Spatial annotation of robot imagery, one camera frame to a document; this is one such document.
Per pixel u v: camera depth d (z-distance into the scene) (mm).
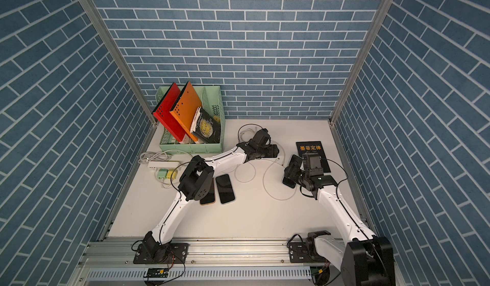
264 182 942
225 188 886
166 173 937
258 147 810
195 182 607
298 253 732
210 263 722
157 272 721
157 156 989
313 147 1058
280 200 887
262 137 798
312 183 597
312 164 644
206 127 982
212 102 1079
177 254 728
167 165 964
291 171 757
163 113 861
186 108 914
